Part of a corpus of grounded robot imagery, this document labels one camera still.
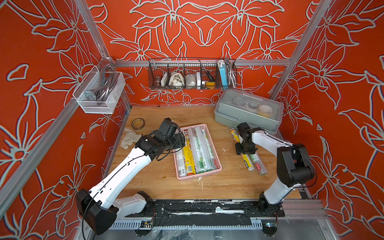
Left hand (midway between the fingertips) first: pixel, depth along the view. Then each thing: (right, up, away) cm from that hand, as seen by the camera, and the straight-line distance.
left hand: (180, 138), depth 75 cm
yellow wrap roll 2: (+38, -14, +13) cm, 43 cm away
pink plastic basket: (+15, +5, +23) cm, 28 cm away
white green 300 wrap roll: (+10, -8, +13) cm, 19 cm away
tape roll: (-34, +6, +34) cm, 49 cm away
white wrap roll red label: (+18, -15, +11) cm, 26 cm away
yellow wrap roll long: (+5, -10, +15) cm, 19 cm away
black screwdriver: (+16, +40, +20) cm, 48 cm away
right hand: (+36, -10, +17) cm, 41 cm away
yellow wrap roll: (+3, -13, +14) cm, 19 cm away
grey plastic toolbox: (+49, +15, +17) cm, 54 cm away
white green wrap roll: (-1, -16, +10) cm, 19 cm away
